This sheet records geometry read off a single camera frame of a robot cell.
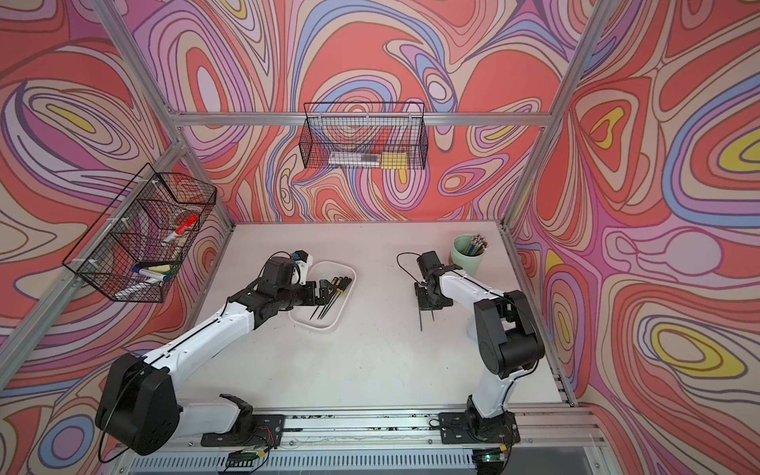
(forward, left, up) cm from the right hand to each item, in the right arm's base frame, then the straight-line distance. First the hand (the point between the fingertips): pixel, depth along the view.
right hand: (434, 310), depth 94 cm
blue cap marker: (-3, +72, +29) cm, 78 cm away
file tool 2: (+8, +31, +1) cm, 32 cm away
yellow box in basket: (+35, +11, +33) cm, 49 cm away
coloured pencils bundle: (+13, -13, +15) cm, 24 cm away
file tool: (-4, +5, -2) cm, 6 cm away
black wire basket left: (+3, +79, +30) cm, 85 cm away
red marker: (+10, +65, +33) cm, 74 cm away
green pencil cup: (+11, -12, +10) cm, 19 cm away
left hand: (+1, +33, +13) cm, 35 cm away
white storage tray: (0, +35, 0) cm, 35 cm away
